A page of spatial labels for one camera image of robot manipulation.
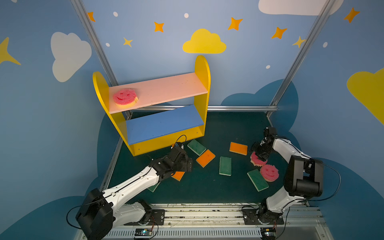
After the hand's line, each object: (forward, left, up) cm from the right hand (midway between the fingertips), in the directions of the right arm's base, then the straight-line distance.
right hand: (254, 151), depth 93 cm
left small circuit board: (-45, +61, -5) cm, 76 cm away
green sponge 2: (-10, +18, -5) cm, 21 cm away
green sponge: (+4, +37, -4) cm, 37 cm away
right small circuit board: (-42, -1, -7) cm, 42 cm away
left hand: (-12, +42, +6) cm, 44 cm away
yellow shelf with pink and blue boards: (+20, +66, +10) cm, 70 cm away
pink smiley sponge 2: (-13, -8, -3) cm, 15 cm away
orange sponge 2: (-4, +31, -5) cm, 32 cm away
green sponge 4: (-25, +60, -4) cm, 65 cm away
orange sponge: (-16, +47, -4) cm, 50 cm away
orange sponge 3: (+6, +7, -7) cm, 12 cm away
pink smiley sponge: (-7, 0, 0) cm, 7 cm away
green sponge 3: (-17, 0, -4) cm, 17 cm away
